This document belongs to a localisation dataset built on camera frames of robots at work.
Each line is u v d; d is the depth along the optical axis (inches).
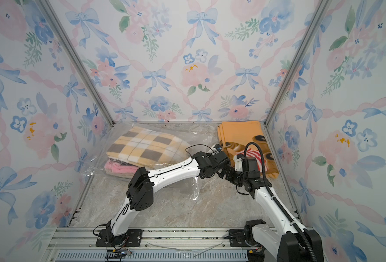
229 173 28.8
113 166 32.9
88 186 36.2
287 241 15.4
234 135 42.2
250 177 25.2
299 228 16.3
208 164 23.5
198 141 40.6
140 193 20.9
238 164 30.1
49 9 27.5
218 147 29.9
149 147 34.6
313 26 28.9
